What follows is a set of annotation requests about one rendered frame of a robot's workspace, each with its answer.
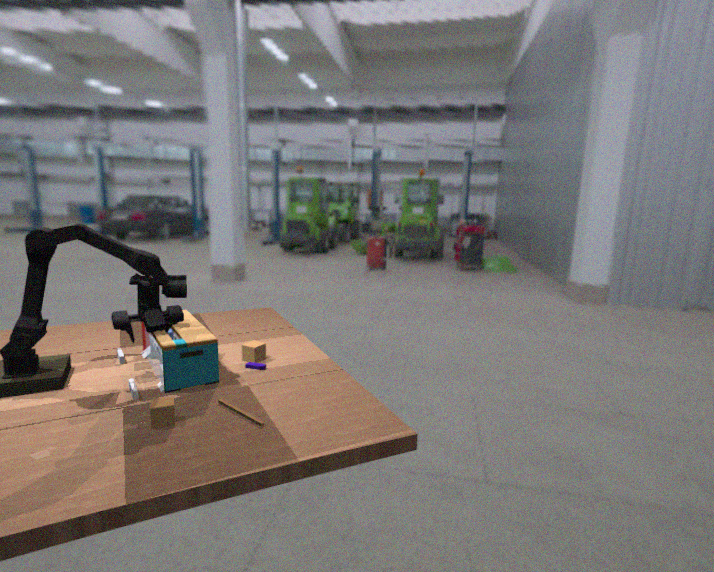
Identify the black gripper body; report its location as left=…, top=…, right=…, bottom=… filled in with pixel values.
left=112, top=298, right=184, bottom=330

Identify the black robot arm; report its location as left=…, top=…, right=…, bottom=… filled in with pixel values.
left=0, top=223, right=187, bottom=379

